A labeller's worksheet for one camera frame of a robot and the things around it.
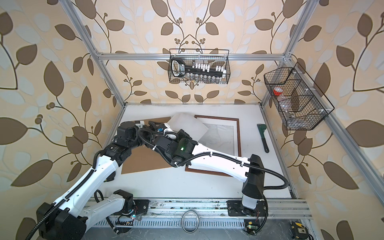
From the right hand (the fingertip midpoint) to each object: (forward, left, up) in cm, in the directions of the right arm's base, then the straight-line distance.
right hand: (183, 133), depth 71 cm
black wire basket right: (+10, -59, +7) cm, 60 cm away
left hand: (+3, +10, 0) cm, 10 cm away
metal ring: (-33, -6, -29) cm, 44 cm away
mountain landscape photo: (+24, -2, -23) cm, 33 cm away
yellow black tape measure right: (-38, -51, -25) cm, 68 cm away
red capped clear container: (+22, -51, +7) cm, 56 cm away
